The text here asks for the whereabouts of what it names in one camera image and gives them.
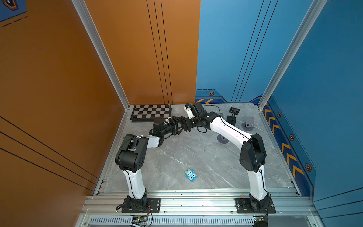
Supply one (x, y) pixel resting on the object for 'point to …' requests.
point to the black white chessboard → (147, 113)
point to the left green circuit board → (137, 219)
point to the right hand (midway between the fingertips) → (185, 122)
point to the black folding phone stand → (232, 119)
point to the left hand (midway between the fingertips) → (185, 119)
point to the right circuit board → (261, 222)
